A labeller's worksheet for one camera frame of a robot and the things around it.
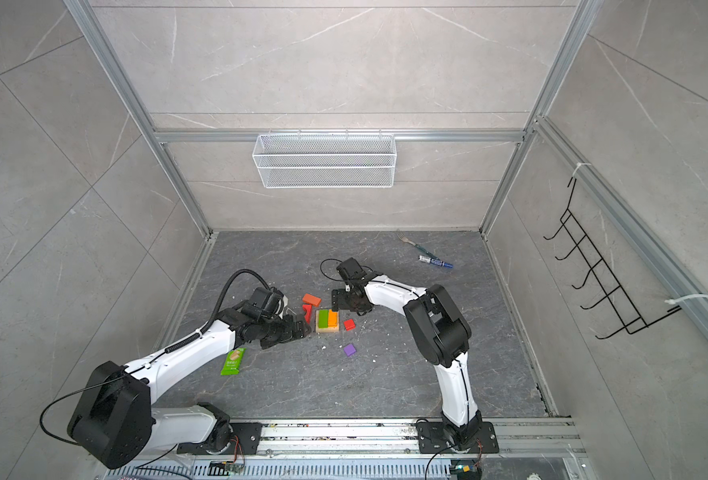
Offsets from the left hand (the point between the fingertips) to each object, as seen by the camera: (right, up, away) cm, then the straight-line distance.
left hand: (299, 326), depth 85 cm
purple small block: (+14, -8, +3) cm, 16 cm away
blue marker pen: (+46, +19, +25) cm, 56 cm away
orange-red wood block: (+2, +6, +13) cm, 15 cm away
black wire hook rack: (+73, +20, -15) cm, 78 cm away
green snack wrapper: (-19, -10, -2) cm, 22 cm away
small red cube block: (+14, -1, +7) cm, 16 cm away
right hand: (+12, +5, +13) cm, 18 cm away
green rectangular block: (+6, +1, +8) cm, 10 cm away
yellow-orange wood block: (+9, +1, +8) cm, 12 cm away
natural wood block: (+7, -3, +6) cm, 10 cm away
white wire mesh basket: (+5, +53, +15) cm, 55 cm away
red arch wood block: (+1, +2, +10) cm, 10 cm away
